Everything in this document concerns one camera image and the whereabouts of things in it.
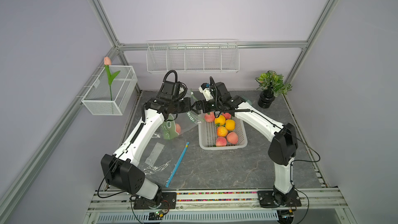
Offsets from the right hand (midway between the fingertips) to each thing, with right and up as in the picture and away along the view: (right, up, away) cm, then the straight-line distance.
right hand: (196, 105), depth 83 cm
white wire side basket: (-48, +3, -8) cm, 49 cm away
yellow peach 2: (+21, -12, +13) cm, 27 cm away
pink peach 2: (+8, -8, +13) cm, 17 cm away
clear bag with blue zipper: (-20, -30, +4) cm, 36 cm away
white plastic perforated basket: (+7, -19, +13) cm, 24 cm away
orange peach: (+15, -15, +8) cm, 23 cm away
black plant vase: (+47, +6, +20) cm, 51 cm away
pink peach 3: (+14, -20, +4) cm, 25 cm away
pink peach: (-11, -14, +7) cm, 19 cm away
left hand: (-2, 0, -5) cm, 6 cm away
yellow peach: (+15, -9, +14) cm, 22 cm away
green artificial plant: (+45, +15, +8) cm, 48 cm away
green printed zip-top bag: (-5, -8, -3) cm, 10 cm away
